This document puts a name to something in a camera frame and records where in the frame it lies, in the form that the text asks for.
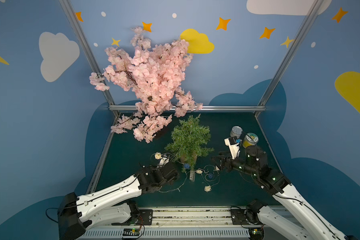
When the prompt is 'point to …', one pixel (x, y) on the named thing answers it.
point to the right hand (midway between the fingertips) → (218, 154)
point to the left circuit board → (131, 232)
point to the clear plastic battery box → (192, 175)
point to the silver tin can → (236, 131)
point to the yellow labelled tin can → (250, 139)
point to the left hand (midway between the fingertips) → (167, 169)
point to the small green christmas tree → (189, 139)
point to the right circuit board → (256, 233)
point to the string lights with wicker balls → (207, 188)
